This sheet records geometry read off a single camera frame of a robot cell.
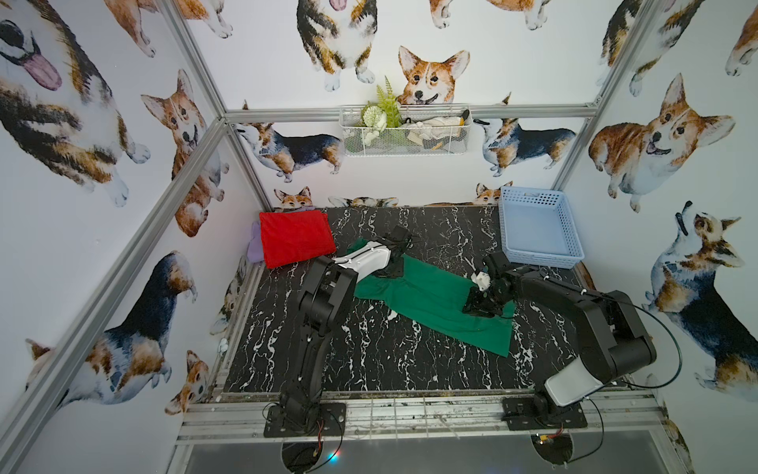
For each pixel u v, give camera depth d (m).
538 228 1.18
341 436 0.72
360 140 0.88
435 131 0.87
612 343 0.46
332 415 0.76
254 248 1.07
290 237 1.06
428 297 0.95
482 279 0.88
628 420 0.74
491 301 0.78
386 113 0.82
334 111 0.90
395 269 0.93
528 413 0.75
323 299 0.57
